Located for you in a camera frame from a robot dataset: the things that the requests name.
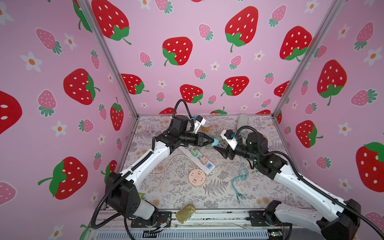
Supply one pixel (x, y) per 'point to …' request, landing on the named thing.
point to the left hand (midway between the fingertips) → (212, 140)
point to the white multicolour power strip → (207, 167)
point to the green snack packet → (141, 195)
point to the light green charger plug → (194, 152)
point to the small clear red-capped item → (147, 131)
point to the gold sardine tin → (185, 212)
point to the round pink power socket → (197, 177)
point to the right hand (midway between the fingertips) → (218, 139)
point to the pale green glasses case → (243, 120)
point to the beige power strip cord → (166, 170)
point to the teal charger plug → (215, 143)
